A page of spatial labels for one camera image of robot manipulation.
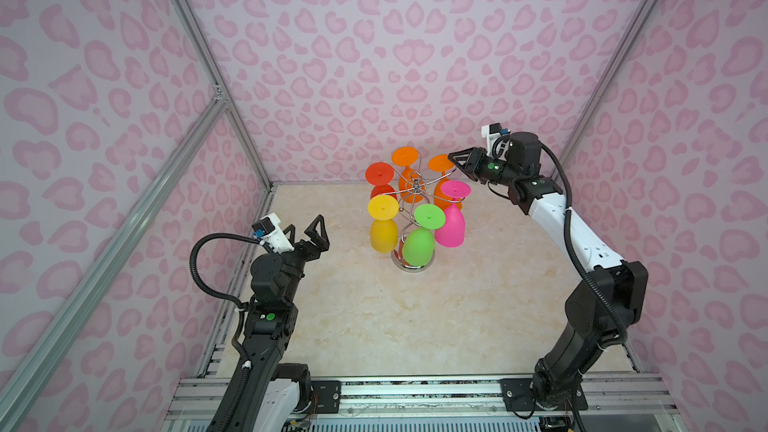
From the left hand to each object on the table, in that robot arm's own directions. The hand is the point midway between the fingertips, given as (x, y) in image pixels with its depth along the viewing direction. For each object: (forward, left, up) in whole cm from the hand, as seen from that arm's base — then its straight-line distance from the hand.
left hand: (309, 217), depth 72 cm
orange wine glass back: (+9, -25, +1) cm, 26 cm away
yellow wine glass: (-1, -18, -6) cm, 19 cm away
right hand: (+15, -36, +6) cm, 39 cm away
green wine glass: (-4, -27, -7) cm, 28 cm away
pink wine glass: (+2, -36, -11) cm, 38 cm away
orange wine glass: (+15, -33, +3) cm, 37 cm away
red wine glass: (+12, -17, +2) cm, 21 cm away
